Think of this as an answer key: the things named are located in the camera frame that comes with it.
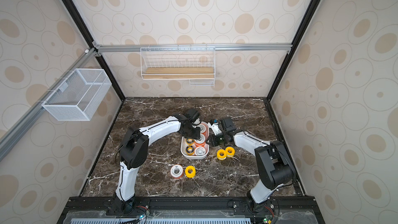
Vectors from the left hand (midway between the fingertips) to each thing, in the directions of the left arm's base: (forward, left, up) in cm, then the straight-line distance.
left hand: (201, 136), depth 91 cm
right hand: (-3, -3, -1) cm, 5 cm away
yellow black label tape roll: (0, +7, -6) cm, 9 cm away
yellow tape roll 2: (-9, -12, -5) cm, 16 cm away
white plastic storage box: (-4, +11, -3) cm, 12 cm away
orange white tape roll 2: (-3, 0, -2) cm, 3 cm away
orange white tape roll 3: (-7, +1, -5) cm, 9 cm away
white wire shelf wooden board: (+40, +4, +23) cm, 46 cm away
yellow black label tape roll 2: (-6, +7, -6) cm, 11 cm away
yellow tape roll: (-18, +6, -6) cm, 20 cm away
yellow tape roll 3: (-7, -17, -5) cm, 19 cm away
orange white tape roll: (+6, -2, -2) cm, 7 cm away
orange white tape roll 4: (-18, +14, -6) cm, 24 cm away
